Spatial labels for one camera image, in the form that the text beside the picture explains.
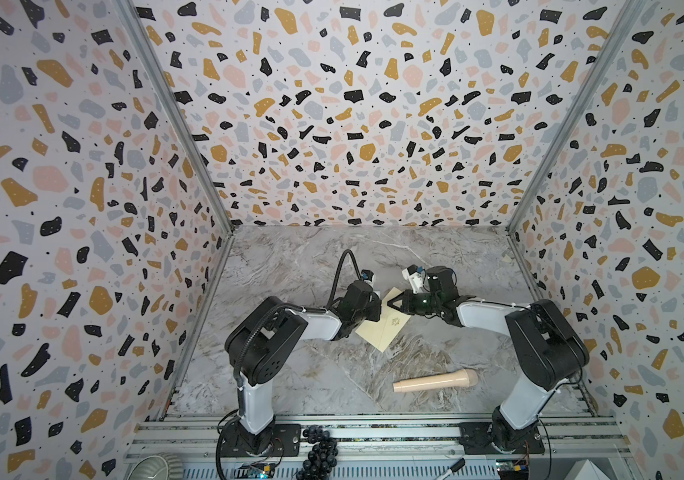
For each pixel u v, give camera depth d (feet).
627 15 2.35
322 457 2.24
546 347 1.60
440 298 2.50
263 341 1.64
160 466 2.27
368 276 2.82
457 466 2.31
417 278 2.88
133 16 2.29
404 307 2.73
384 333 3.01
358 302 2.45
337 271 2.40
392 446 2.41
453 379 2.69
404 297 2.91
